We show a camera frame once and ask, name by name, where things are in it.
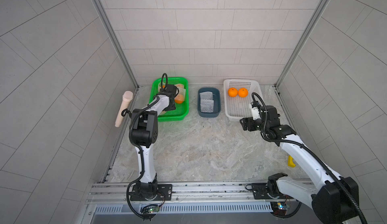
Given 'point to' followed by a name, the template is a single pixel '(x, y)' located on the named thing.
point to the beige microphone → (127, 97)
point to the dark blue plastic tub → (216, 102)
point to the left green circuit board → (153, 209)
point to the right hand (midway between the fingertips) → (245, 118)
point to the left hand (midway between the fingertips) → (166, 105)
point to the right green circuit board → (280, 208)
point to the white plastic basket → (238, 97)
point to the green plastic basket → (181, 100)
